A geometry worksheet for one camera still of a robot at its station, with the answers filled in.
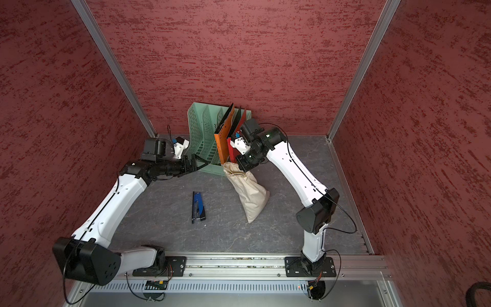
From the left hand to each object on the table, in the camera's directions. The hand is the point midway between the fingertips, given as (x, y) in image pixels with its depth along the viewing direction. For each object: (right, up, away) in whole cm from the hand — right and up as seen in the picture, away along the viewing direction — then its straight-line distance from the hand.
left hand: (200, 169), depth 75 cm
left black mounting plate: (-9, -39, -2) cm, 40 cm away
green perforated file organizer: (-8, +24, +32) cm, 41 cm away
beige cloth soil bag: (+21, -12, +3) cm, 24 cm away
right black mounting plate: (+39, -39, -1) cm, 55 cm away
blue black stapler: (-4, -21, +10) cm, 23 cm away
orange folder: (+8, +14, +5) cm, 17 cm away
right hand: (+17, 0, 0) cm, 17 cm away
